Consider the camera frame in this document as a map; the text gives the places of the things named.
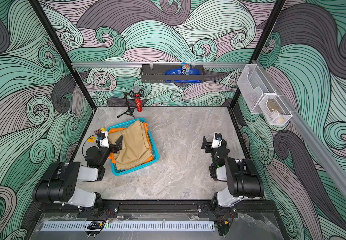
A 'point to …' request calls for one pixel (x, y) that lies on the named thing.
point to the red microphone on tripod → (133, 100)
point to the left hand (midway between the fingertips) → (114, 134)
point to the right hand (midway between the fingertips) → (214, 137)
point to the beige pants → (136, 147)
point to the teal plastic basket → (123, 124)
